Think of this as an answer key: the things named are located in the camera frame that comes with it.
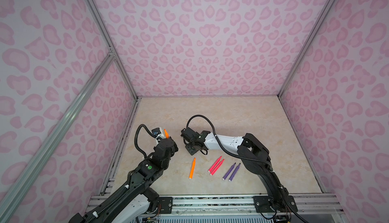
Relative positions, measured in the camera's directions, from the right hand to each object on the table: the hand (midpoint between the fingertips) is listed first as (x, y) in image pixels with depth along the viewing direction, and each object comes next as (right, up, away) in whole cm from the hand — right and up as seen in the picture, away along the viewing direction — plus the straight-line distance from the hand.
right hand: (192, 146), depth 93 cm
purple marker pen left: (+21, -12, -9) cm, 26 cm away
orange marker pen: (-12, +10, -15) cm, 21 cm away
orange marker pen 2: (+1, -11, -8) cm, 13 cm away
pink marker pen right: (+14, -10, -9) cm, 19 cm away
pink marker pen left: (+13, -9, -7) cm, 17 cm away
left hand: (-10, +9, -14) cm, 19 cm away
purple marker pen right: (+24, -12, -9) cm, 28 cm away
